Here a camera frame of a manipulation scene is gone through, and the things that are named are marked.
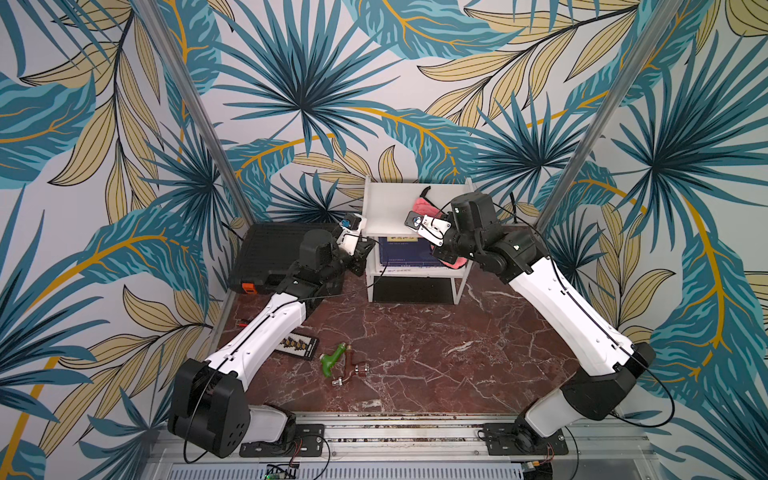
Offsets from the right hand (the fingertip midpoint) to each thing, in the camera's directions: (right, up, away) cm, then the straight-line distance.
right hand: (435, 224), depth 72 cm
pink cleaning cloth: (-1, +5, +5) cm, 7 cm away
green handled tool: (-28, -38, +14) cm, 49 cm away
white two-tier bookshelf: (-6, -12, +14) cm, 19 cm away
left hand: (-16, -4, +6) cm, 18 cm away
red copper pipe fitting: (-19, -39, +10) cm, 44 cm away
